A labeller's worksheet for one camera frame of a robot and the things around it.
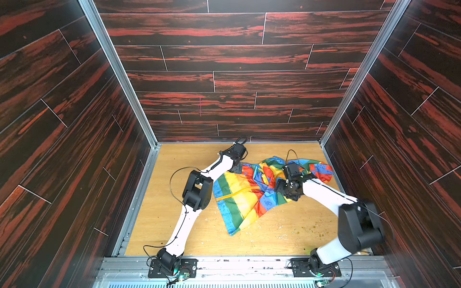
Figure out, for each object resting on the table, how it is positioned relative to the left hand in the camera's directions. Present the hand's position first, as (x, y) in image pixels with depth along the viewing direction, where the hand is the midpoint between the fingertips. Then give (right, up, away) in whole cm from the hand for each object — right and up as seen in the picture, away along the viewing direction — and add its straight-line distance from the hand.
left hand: (231, 167), depth 107 cm
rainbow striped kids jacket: (+6, -15, -13) cm, 20 cm away
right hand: (+28, -11, -13) cm, 33 cm away
